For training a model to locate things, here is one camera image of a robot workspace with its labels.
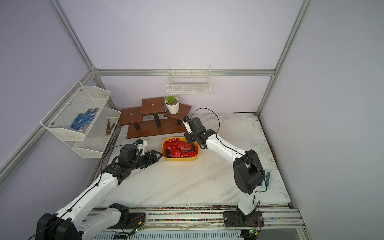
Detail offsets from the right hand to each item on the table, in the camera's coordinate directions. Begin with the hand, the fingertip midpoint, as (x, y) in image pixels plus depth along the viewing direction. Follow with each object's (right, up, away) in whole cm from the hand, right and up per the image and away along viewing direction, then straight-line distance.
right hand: (191, 135), depth 91 cm
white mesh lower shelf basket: (-60, -2, +1) cm, 60 cm away
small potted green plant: (-12, +20, +4) cm, 24 cm away
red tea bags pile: (-10, -9, +4) cm, 14 cm away
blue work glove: (-56, +8, -15) cm, 59 cm away
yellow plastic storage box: (-14, -15, -1) cm, 21 cm away
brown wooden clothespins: (-53, +4, +4) cm, 54 cm away
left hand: (-18, -12, -10) cm, 24 cm away
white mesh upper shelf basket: (-62, +11, -13) cm, 64 cm away
